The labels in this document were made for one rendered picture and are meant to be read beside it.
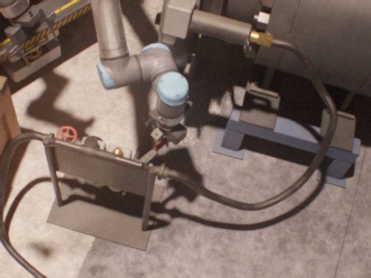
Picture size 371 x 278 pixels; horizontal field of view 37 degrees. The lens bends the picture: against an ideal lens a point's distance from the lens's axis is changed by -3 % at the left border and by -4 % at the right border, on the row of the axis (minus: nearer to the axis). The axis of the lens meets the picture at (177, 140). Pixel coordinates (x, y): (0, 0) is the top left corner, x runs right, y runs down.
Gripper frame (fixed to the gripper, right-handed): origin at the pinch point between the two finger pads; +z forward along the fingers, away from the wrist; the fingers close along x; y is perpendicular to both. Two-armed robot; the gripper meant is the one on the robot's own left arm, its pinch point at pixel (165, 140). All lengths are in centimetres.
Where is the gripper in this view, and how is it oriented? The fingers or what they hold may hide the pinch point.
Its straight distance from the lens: 197.1
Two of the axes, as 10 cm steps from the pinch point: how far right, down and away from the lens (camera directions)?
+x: 7.3, 6.3, -2.7
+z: -1.0, 4.9, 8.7
